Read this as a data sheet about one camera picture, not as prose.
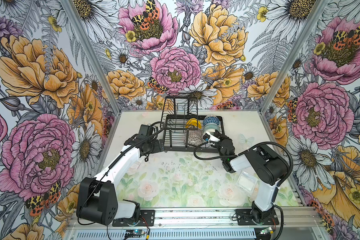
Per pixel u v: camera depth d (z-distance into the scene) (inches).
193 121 32.5
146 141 23.8
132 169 35.9
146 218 29.2
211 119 43.7
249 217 28.7
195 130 41.0
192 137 32.8
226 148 29.1
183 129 34.3
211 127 40.9
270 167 20.3
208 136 32.9
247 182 33.5
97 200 16.4
